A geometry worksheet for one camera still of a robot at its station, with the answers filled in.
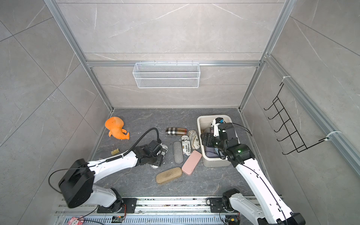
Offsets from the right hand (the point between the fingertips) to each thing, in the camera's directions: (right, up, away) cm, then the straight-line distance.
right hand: (208, 135), depth 74 cm
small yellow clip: (-60, -13, +19) cm, 64 cm away
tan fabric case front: (-22, -24, +8) cm, 33 cm away
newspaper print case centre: (-11, -9, +19) cm, 24 cm away
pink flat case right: (-8, -19, +14) cm, 25 cm away
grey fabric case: (-17, -14, +16) cm, 27 cm away
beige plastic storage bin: (+1, +6, +21) cm, 21 cm away
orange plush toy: (-63, +5, +27) cm, 69 cm away
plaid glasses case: (-19, 0, +27) cm, 33 cm away
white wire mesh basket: (-26, +41, +27) cm, 56 cm away
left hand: (-27, -15, +13) cm, 34 cm away
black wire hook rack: (+37, +2, -11) cm, 39 cm away
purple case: (+5, -12, +13) cm, 19 cm away
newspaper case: (-31, -19, +8) cm, 37 cm away
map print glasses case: (-5, -6, +22) cm, 23 cm away
